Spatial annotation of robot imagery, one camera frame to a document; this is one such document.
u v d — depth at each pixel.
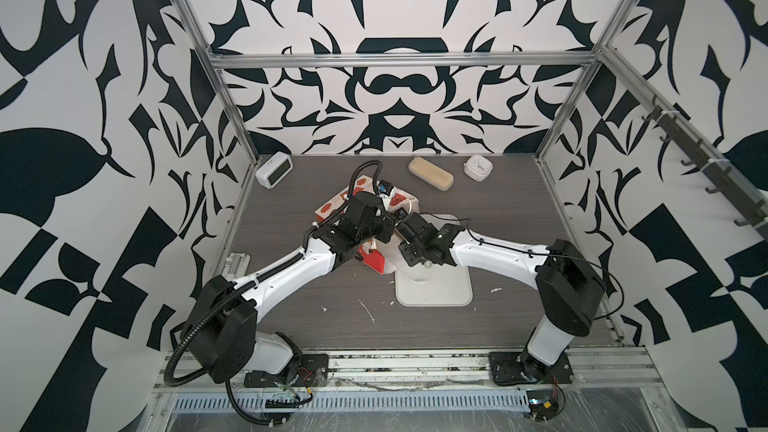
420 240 0.67
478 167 1.14
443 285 0.85
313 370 0.74
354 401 0.65
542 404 0.71
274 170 1.07
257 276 0.46
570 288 0.46
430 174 1.12
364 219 0.62
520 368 0.67
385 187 0.71
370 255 0.84
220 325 0.41
